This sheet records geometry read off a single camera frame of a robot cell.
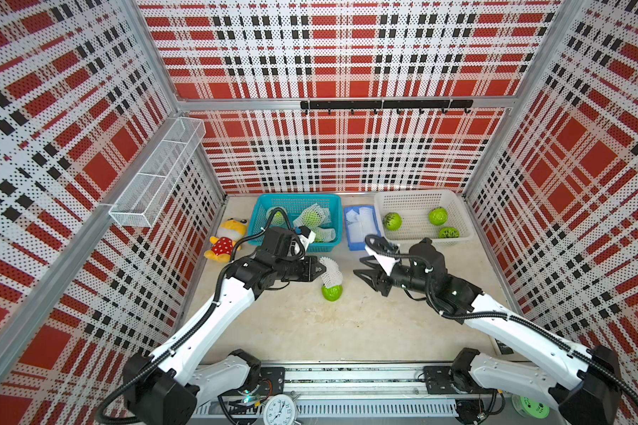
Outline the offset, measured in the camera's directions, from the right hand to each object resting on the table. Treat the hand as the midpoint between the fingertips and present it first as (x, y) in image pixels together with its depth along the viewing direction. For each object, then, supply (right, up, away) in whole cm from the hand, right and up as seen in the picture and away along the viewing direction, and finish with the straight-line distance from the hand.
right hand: (363, 266), depth 71 cm
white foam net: (-8, -3, +2) cm, 9 cm away
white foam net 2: (-12, +15, +31) cm, 37 cm away
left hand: (-10, -2, +3) cm, 10 cm away
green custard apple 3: (+34, +14, +33) cm, 50 cm away
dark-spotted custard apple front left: (+15, +12, +33) cm, 38 cm away
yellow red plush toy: (-50, +4, +27) cm, 57 cm away
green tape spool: (+42, -35, -5) cm, 55 cm away
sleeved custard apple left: (-31, +13, +34) cm, 48 cm away
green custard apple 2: (-16, +13, +27) cm, 34 cm away
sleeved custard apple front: (-13, +7, +27) cm, 30 cm away
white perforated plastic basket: (+26, +14, +43) cm, 53 cm away
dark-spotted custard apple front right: (+36, +8, +28) cm, 46 cm away
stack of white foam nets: (+3, +11, +33) cm, 35 cm away
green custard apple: (-9, -12, +15) cm, 21 cm away
